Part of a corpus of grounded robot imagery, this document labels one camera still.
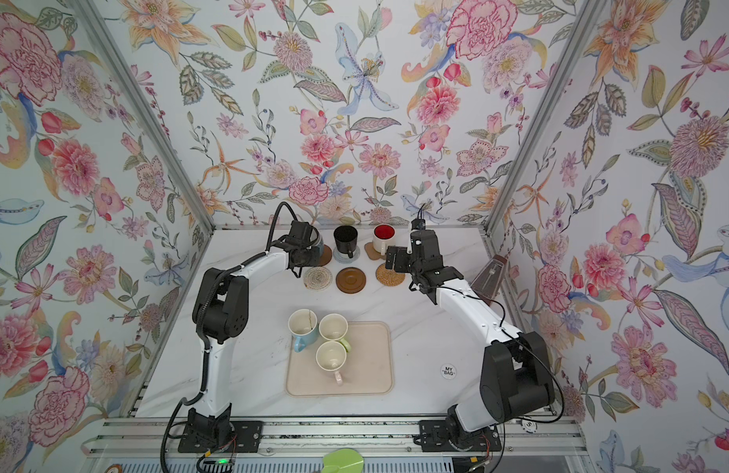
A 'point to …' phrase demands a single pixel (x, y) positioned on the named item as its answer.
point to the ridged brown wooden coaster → (350, 280)
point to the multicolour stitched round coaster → (317, 278)
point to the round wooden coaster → (326, 256)
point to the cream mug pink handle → (331, 356)
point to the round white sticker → (448, 371)
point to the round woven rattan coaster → (388, 277)
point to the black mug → (346, 236)
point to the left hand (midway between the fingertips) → (318, 252)
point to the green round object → (343, 460)
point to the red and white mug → (384, 236)
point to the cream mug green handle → (334, 326)
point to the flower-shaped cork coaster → (368, 247)
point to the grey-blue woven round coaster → (343, 257)
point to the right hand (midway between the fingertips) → (402, 247)
